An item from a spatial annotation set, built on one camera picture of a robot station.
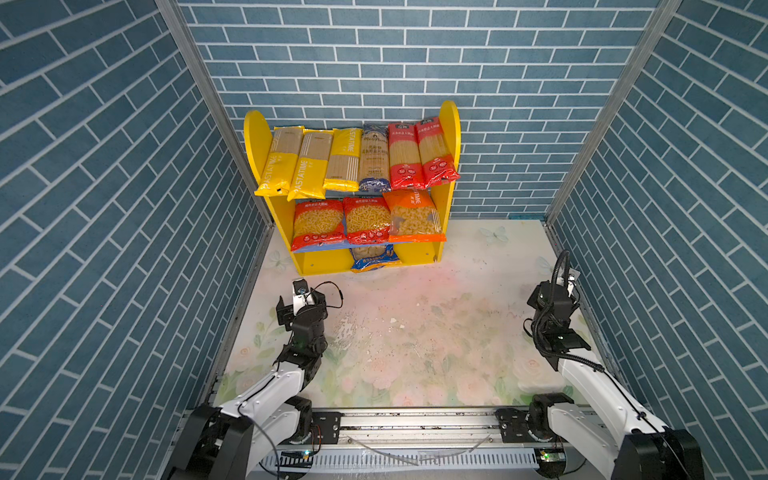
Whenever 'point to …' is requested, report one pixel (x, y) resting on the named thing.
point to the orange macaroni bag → (414, 216)
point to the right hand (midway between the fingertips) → (553, 282)
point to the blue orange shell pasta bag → (369, 258)
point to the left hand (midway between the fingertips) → (298, 292)
